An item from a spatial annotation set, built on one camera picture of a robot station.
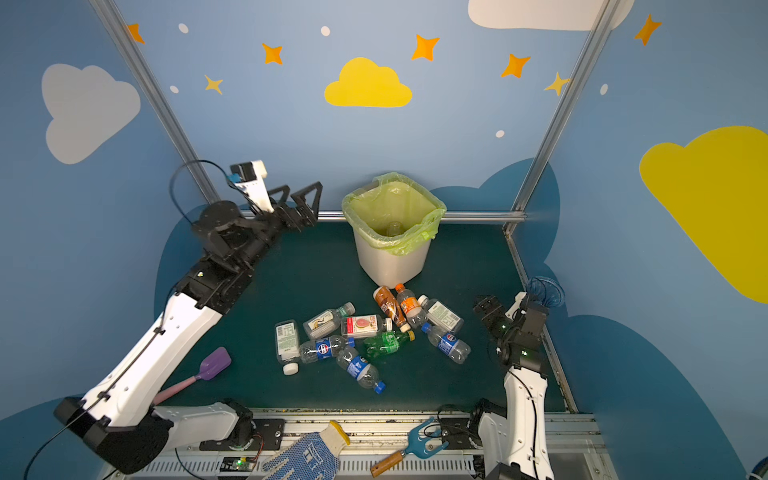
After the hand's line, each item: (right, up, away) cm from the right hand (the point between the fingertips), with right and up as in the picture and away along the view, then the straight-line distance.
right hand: (487, 303), depth 81 cm
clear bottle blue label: (-25, +23, +27) cm, 43 cm away
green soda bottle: (-28, -13, +7) cm, 32 cm away
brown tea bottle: (-27, -3, +12) cm, 30 cm away
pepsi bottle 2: (-10, -13, +5) cm, 17 cm away
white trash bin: (-28, +9, +13) cm, 32 cm away
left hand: (-44, +28, -22) cm, 57 cm away
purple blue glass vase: (+16, +3, +1) cm, 17 cm away
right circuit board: (-7, -35, -14) cm, 38 cm away
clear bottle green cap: (-46, -7, +9) cm, 47 cm away
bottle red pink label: (-35, -8, +8) cm, 37 cm away
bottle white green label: (-57, -13, +5) cm, 59 cm away
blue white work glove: (-47, -35, -10) cm, 60 cm away
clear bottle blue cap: (-35, -18, -1) cm, 39 cm away
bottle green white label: (-11, -5, +12) cm, 17 cm away
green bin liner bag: (-24, +28, +24) cm, 44 cm away
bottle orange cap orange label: (-20, -3, +12) cm, 24 cm away
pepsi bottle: (-46, -13, +3) cm, 48 cm away
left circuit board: (-63, -37, -11) cm, 74 cm away
